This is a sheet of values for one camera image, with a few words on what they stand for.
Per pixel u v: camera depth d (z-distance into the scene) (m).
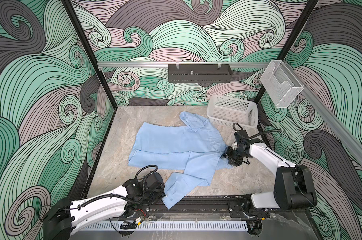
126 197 0.53
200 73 0.95
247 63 0.95
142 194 0.59
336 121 0.59
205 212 0.73
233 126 0.81
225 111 1.17
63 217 0.47
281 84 0.78
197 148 0.95
